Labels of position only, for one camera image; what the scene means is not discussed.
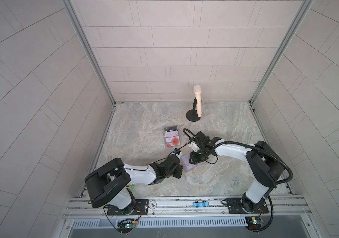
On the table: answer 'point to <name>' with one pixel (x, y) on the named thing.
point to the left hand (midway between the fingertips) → (184, 168)
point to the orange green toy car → (132, 186)
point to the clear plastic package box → (172, 137)
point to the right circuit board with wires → (254, 222)
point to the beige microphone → (197, 90)
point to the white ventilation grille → (162, 221)
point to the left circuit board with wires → (125, 226)
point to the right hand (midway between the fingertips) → (190, 161)
